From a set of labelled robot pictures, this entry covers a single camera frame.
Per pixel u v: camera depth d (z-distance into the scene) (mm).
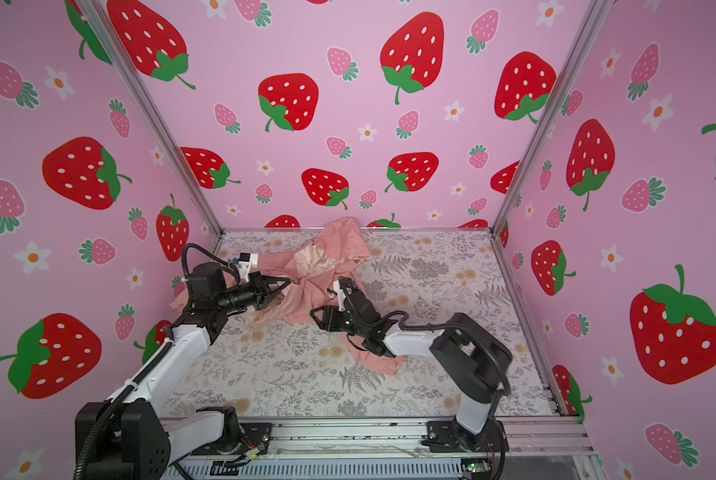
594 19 695
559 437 781
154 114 859
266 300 719
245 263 746
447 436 744
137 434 395
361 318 661
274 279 748
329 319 750
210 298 625
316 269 1053
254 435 744
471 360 470
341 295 783
